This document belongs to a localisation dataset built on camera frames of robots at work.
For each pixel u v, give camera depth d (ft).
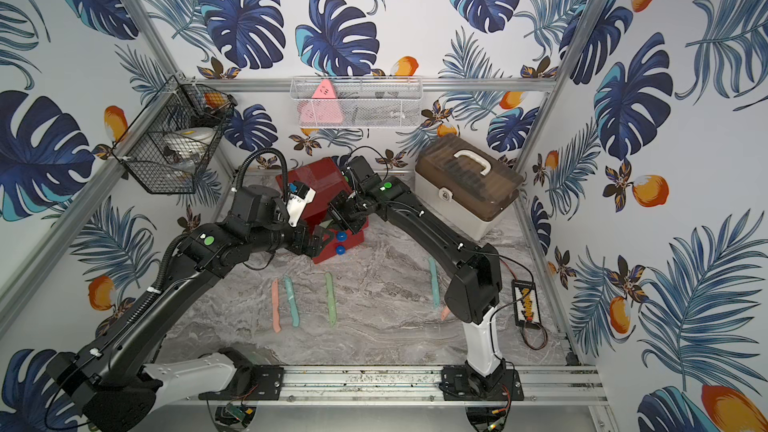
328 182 2.88
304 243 1.98
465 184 3.01
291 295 2.94
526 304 2.82
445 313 2.82
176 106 3.10
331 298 2.93
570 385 2.51
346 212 2.25
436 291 2.96
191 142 2.62
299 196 1.99
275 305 2.88
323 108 2.93
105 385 1.24
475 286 1.57
